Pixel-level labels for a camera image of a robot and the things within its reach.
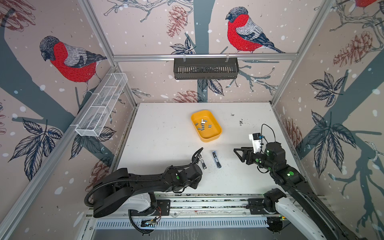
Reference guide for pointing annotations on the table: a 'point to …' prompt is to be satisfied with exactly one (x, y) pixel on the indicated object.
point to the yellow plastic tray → (206, 125)
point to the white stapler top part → (202, 161)
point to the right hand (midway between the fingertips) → (236, 151)
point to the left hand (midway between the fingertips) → (197, 180)
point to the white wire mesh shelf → (97, 109)
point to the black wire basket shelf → (208, 68)
